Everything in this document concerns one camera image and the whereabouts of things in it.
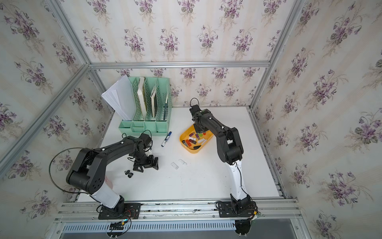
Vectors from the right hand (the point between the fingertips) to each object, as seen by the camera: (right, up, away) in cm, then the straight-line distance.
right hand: (204, 128), depth 100 cm
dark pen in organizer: (-30, +14, +15) cm, 37 cm away
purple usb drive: (-5, -5, +2) cm, 7 cm away
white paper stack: (-56, +21, -5) cm, 60 cm away
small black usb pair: (-45, -25, -16) cm, 54 cm away
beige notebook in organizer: (-35, +21, -2) cm, 41 cm away
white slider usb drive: (-8, -7, +1) cm, 11 cm away
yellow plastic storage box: (-8, -9, -2) cm, 12 cm away
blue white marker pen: (-27, -7, 0) cm, 28 cm away
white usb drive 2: (-19, -22, -12) cm, 32 cm away
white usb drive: (-2, -8, -2) cm, 8 cm away
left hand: (-32, -24, -14) cm, 42 cm away
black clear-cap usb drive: (-6, -12, -4) cm, 14 cm away
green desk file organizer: (-33, +1, +1) cm, 33 cm away
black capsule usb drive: (-14, -9, -2) cm, 17 cm away
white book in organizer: (-41, +23, -6) cm, 48 cm away
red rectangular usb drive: (-11, -10, -2) cm, 15 cm away
